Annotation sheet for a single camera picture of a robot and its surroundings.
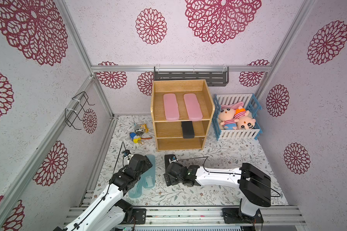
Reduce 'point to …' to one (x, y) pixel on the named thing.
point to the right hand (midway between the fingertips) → (174, 174)
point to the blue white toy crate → (250, 103)
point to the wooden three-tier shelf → (168, 133)
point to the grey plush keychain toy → (139, 131)
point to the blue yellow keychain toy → (136, 139)
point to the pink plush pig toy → (226, 115)
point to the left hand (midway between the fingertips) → (143, 163)
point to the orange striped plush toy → (244, 122)
